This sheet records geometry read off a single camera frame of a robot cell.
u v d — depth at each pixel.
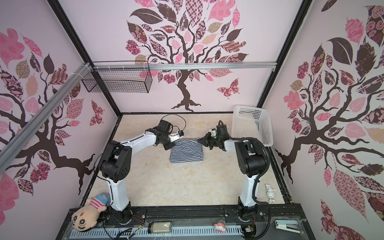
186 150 0.95
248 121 1.14
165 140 0.83
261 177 0.53
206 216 0.76
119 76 0.95
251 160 0.53
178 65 0.94
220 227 0.66
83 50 0.82
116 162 0.52
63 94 0.69
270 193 0.79
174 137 0.88
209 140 0.87
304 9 0.70
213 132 0.95
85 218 0.66
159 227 0.68
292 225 0.71
